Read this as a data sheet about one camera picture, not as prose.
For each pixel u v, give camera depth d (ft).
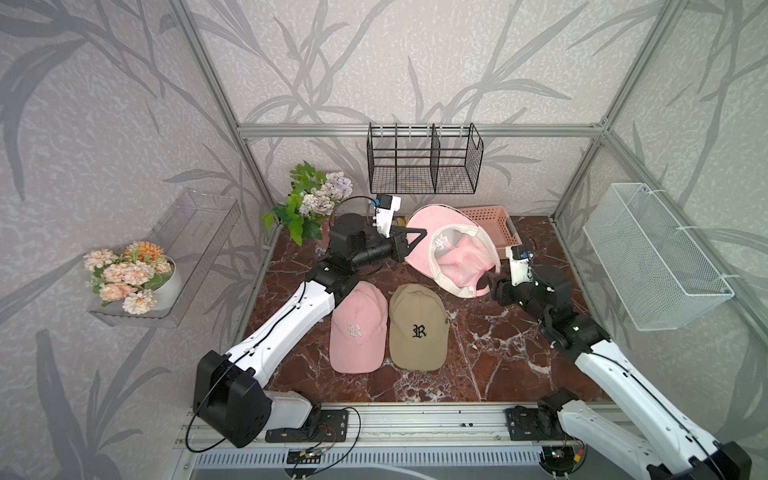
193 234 2.42
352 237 1.76
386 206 2.02
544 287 1.78
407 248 2.14
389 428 2.46
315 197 2.72
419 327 2.71
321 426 2.38
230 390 1.27
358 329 2.70
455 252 2.62
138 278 1.67
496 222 3.87
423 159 3.44
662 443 1.34
